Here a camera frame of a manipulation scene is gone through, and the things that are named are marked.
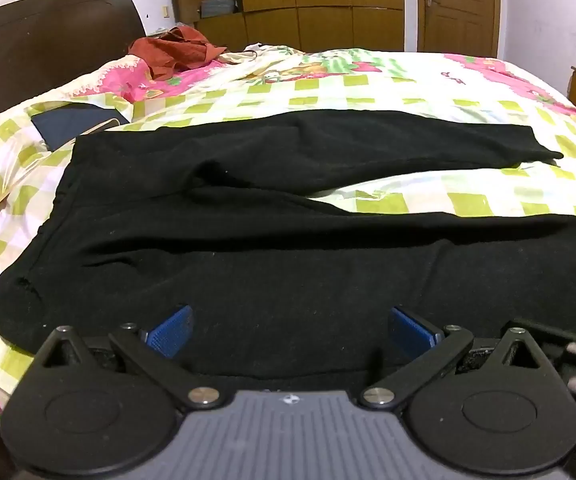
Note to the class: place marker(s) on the white crumpled cloth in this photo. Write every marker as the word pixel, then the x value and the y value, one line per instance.
pixel 255 50

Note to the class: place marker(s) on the grey storage basket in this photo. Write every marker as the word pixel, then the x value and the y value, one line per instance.
pixel 217 8

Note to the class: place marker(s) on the wooden door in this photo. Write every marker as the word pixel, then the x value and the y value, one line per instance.
pixel 457 5

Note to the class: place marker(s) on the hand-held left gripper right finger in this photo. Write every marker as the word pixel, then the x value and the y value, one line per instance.
pixel 412 330

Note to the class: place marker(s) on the dark blue cloth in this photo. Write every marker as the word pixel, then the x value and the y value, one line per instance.
pixel 75 120

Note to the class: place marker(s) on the black pants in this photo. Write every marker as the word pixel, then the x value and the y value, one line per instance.
pixel 268 270

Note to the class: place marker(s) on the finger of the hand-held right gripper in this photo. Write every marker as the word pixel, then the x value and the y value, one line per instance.
pixel 547 332

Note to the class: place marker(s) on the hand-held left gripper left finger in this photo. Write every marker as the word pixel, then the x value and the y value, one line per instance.
pixel 170 330

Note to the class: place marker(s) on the red crumpled cloth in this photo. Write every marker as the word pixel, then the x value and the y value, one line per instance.
pixel 178 50

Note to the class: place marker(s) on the green checkered bed sheet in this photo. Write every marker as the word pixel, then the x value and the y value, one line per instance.
pixel 417 85

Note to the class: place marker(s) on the dark brown headboard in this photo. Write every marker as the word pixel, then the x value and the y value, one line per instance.
pixel 33 50

